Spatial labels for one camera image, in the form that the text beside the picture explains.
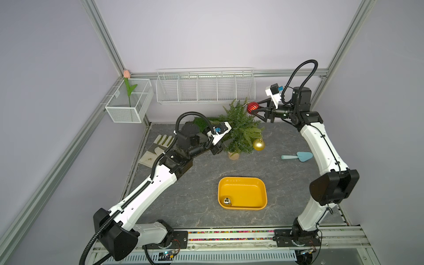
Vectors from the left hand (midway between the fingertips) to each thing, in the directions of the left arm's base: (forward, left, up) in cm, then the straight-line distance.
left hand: (228, 132), depth 66 cm
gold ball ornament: (0, -15, -11) cm, 18 cm away
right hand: (+12, -12, +2) cm, 18 cm away
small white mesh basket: (+33, +50, -6) cm, 60 cm away
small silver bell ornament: (-17, +1, -33) cm, 37 cm away
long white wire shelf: (+44, +9, -7) cm, 46 cm away
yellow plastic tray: (-12, -8, -37) cm, 40 cm away
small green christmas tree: (+10, -10, -10) cm, 17 cm away
